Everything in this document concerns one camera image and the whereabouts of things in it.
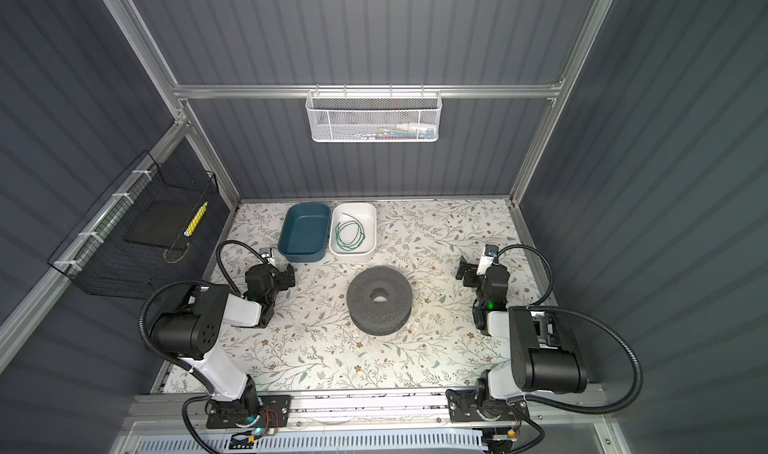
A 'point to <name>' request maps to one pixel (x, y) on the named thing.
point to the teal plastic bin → (304, 232)
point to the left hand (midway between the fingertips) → (272, 267)
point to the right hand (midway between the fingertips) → (482, 260)
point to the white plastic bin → (353, 231)
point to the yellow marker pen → (196, 220)
